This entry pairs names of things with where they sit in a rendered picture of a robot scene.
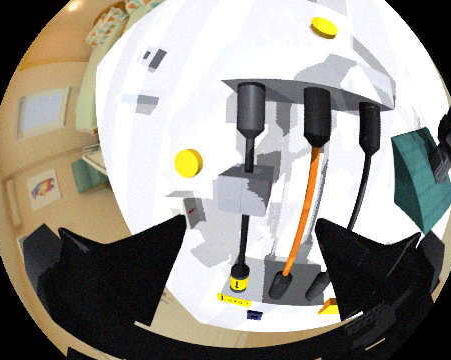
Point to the yellow disc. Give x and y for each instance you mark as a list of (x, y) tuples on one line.
[(188, 162), (324, 28)]

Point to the orange rectangular block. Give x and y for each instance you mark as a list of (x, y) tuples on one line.
[(330, 307)]

